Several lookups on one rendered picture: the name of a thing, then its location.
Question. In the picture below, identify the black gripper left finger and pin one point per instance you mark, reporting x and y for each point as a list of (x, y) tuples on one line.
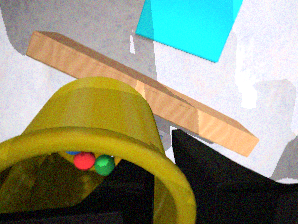
[(125, 196)]

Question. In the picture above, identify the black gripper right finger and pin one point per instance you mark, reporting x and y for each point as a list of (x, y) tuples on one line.
[(227, 192)]

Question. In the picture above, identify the light brown wooden plank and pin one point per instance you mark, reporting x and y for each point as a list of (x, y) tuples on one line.
[(68, 56)]

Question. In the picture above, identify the red marble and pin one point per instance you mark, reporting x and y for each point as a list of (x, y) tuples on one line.
[(84, 160)]

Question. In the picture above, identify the green marble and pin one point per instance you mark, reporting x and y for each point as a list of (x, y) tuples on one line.
[(104, 164)]

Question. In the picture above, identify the olive-yellow cup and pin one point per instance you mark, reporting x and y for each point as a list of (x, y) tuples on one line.
[(91, 114)]

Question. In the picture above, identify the orange marble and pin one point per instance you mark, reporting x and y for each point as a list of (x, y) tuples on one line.
[(117, 160)]

